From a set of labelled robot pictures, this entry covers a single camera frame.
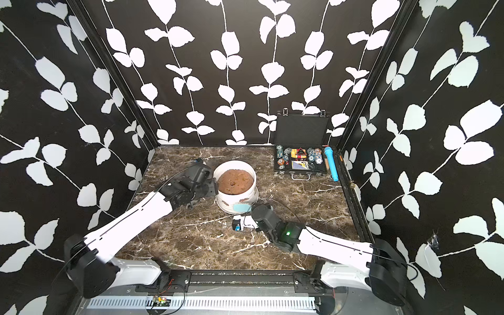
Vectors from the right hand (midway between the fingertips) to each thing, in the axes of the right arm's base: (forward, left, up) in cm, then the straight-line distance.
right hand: (254, 199), depth 78 cm
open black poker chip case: (+46, -26, -10) cm, 54 cm away
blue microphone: (+41, -43, -14) cm, 61 cm away
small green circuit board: (-33, +33, -18) cm, 50 cm away
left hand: (+6, +17, +3) cm, 18 cm away
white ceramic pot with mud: (+12, +10, -6) cm, 17 cm away
